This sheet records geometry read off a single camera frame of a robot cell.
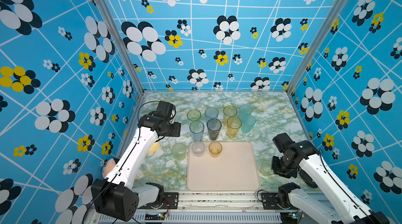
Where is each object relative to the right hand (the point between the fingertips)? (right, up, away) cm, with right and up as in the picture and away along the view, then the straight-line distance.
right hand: (276, 172), depth 74 cm
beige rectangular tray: (-18, -2, +6) cm, 20 cm away
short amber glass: (-28, +7, +15) cm, 33 cm away
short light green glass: (-49, +6, +13) cm, 51 cm away
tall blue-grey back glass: (-31, +28, +22) cm, 47 cm away
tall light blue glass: (-39, +19, +14) cm, 46 cm away
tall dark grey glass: (-29, +20, +17) cm, 39 cm away
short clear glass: (-38, +7, +15) cm, 42 cm away
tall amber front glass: (-18, +21, +14) cm, 31 cm away
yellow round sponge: (-64, +8, +14) cm, 66 cm away
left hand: (-49, +20, +5) cm, 54 cm away
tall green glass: (-41, +27, +15) cm, 51 cm away
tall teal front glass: (-7, +22, +22) cm, 32 cm away
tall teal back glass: (-8, +29, +27) cm, 41 cm away
